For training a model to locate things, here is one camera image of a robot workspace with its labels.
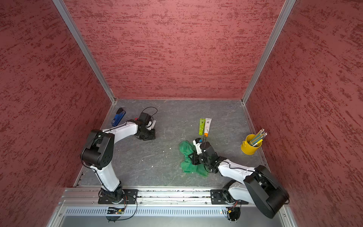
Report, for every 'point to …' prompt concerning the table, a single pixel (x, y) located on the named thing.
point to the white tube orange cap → (208, 122)
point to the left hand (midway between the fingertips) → (153, 139)
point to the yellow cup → (246, 148)
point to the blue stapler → (118, 117)
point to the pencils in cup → (259, 138)
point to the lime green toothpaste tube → (202, 123)
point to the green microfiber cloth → (187, 148)
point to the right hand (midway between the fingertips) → (189, 158)
